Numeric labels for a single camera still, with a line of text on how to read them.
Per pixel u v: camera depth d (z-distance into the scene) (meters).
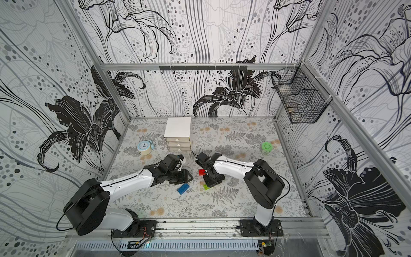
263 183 0.47
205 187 0.86
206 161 0.70
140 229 0.71
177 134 0.93
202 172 0.91
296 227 0.73
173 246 0.73
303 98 0.88
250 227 0.72
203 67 0.89
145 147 0.98
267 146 0.96
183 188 0.84
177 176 0.74
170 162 0.67
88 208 0.42
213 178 0.73
